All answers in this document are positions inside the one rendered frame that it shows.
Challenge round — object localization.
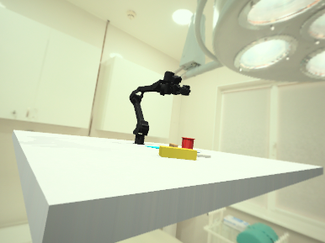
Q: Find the dark red cup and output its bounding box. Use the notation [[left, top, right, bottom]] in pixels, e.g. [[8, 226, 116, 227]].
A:
[[182, 137, 194, 150]]

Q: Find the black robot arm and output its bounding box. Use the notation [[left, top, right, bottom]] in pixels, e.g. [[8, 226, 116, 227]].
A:
[[130, 71, 182, 145]]

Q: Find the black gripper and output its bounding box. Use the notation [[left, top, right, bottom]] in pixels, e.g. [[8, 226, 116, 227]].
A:
[[164, 83, 191, 96]]

